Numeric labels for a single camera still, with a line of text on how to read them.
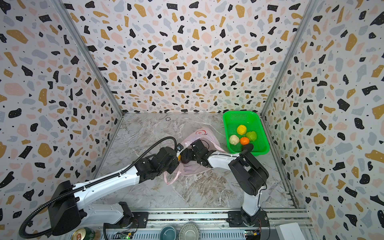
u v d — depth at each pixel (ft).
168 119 3.86
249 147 3.15
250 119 3.74
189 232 2.32
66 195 1.35
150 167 1.87
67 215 1.25
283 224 2.28
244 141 3.29
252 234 2.35
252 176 1.59
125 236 2.31
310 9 2.36
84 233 2.02
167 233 2.29
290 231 2.21
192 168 2.95
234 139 3.27
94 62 2.95
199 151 2.40
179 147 2.29
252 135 3.36
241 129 3.48
